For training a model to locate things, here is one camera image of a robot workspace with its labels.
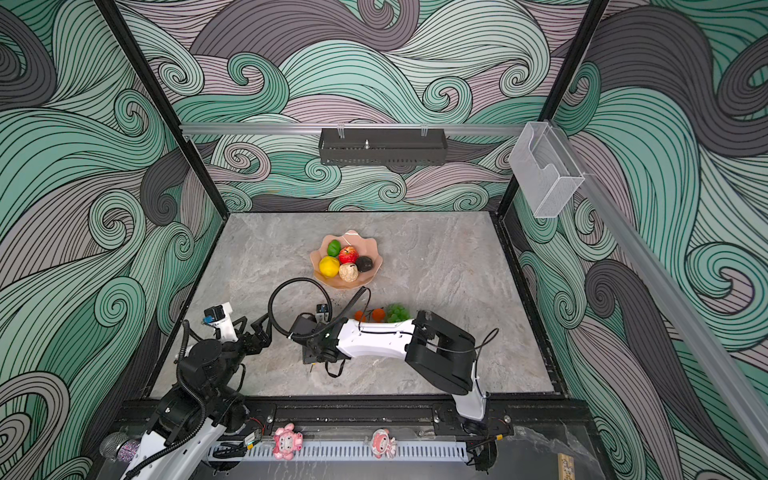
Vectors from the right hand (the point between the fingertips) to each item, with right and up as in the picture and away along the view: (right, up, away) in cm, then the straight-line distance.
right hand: (314, 354), depth 82 cm
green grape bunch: (+24, +10, +6) cm, 27 cm away
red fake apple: (+8, +27, +18) cm, 33 cm away
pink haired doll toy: (+19, -15, -15) cm, 29 cm away
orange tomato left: (+12, +8, +10) cm, 18 cm away
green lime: (+3, +29, +19) cm, 35 cm away
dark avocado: (+13, +24, +15) cm, 32 cm away
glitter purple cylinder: (-41, -15, -16) cm, 46 cm away
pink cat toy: (-3, -14, -15) cm, 21 cm away
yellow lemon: (+2, +23, +15) cm, 28 cm away
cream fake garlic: (+8, +22, +12) cm, 26 cm away
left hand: (-12, +13, -7) cm, 19 cm away
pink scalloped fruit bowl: (+13, +29, +23) cm, 39 cm away
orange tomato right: (+18, +9, +6) cm, 21 cm away
